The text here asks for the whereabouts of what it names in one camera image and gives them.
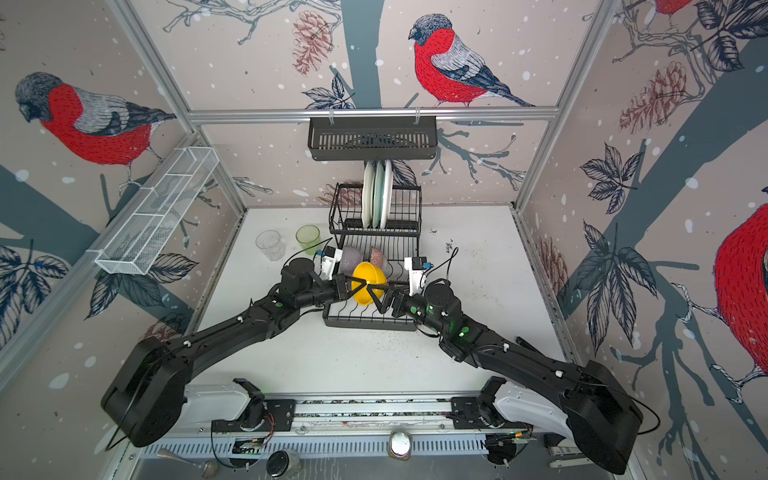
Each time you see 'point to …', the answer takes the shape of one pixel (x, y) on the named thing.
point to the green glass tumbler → (308, 236)
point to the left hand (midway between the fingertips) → (365, 285)
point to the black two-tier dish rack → (401, 239)
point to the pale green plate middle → (378, 194)
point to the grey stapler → (563, 455)
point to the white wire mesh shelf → (138, 239)
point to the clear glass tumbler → (271, 243)
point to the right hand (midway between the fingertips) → (375, 290)
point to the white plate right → (387, 194)
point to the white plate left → (368, 194)
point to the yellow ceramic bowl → (373, 275)
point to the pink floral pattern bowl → (376, 257)
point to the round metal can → (284, 464)
